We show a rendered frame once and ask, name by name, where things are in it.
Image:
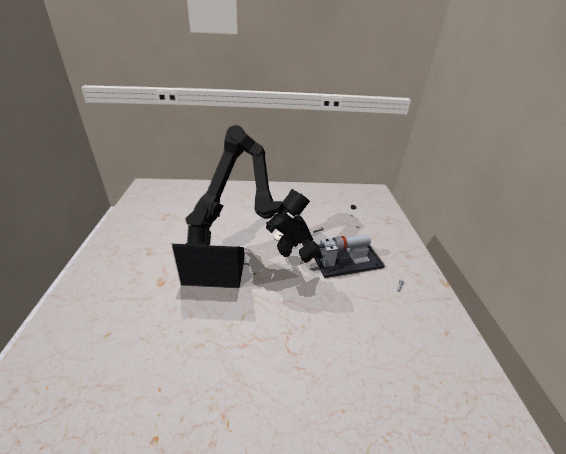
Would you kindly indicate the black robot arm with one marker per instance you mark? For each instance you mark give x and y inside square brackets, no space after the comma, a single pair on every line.
[208,207]

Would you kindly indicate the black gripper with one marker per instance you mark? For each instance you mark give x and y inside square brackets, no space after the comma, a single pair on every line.
[301,234]

